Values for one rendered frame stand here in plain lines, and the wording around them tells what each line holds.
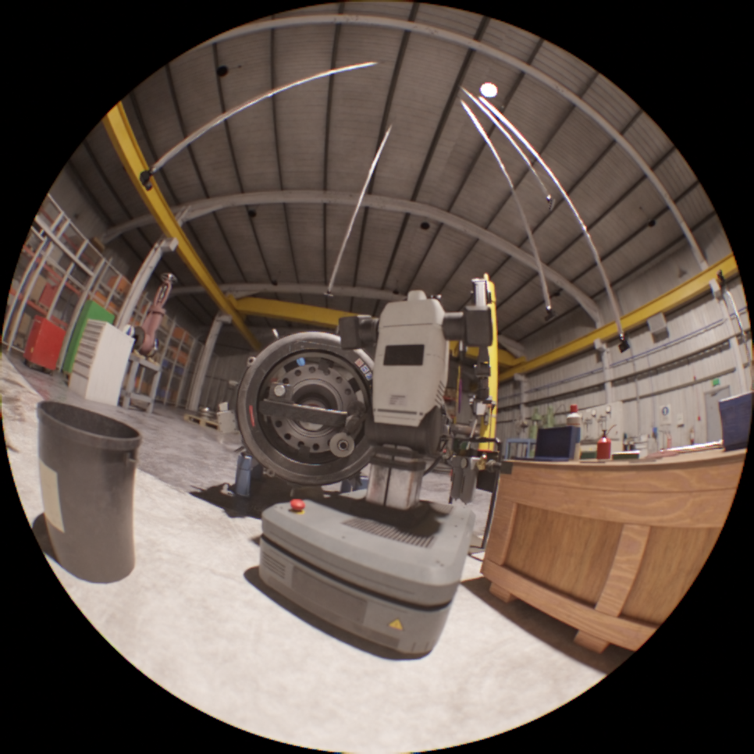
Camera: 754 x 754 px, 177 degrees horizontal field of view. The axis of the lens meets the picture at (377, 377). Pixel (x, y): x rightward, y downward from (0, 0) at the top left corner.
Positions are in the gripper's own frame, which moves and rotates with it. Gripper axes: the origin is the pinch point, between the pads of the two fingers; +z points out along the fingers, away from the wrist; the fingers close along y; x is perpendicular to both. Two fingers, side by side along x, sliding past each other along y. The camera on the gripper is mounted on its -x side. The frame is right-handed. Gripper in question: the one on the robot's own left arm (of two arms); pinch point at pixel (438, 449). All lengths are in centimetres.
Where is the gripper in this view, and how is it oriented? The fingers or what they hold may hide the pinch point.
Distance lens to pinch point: 138.2
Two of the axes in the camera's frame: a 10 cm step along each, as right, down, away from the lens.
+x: -9.5, -2.1, -2.3
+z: -1.5, 9.6, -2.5
